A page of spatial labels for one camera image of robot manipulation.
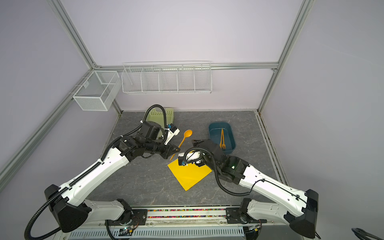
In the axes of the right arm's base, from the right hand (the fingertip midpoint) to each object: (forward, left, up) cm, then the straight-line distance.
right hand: (196, 143), depth 69 cm
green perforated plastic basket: (+42, +31, -26) cm, 58 cm away
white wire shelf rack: (+48, +20, +4) cm, 52 cm away
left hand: (-2, +9, -4) cm, 10 cm away
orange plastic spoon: (+5, +4, 0) cm, 7 cm away
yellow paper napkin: (-5, +5, -27) cm, 28 cm away
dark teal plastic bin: (+19, -22, -27) cm, 39 cm away
